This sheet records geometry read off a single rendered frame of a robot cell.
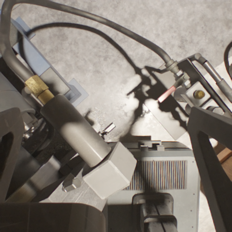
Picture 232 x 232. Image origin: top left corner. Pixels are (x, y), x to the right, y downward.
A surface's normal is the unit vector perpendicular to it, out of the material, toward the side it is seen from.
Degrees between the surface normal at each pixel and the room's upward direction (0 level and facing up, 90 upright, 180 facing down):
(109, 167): 22
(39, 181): 62
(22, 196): 46
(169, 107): 0
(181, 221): 0
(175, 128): 0
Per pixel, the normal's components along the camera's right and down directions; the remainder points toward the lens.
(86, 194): 0.66, -0.49
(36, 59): 0.03, 0.10
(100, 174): -0.26, 0.34
